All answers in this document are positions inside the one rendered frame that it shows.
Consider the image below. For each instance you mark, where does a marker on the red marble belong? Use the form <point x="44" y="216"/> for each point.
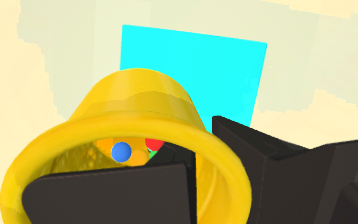
<point x="153" y="145"/>

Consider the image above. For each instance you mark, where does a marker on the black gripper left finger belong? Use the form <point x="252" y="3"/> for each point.
<point x="162" y="191"/>

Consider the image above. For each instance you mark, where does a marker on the orange marble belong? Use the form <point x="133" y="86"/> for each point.
<point x="138" y="157"/>

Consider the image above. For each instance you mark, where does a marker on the yellow cup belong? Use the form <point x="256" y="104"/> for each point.
<point x="128" y="106"/>

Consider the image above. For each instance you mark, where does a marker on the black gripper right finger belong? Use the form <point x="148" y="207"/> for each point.
<point x="290" y="184"/>

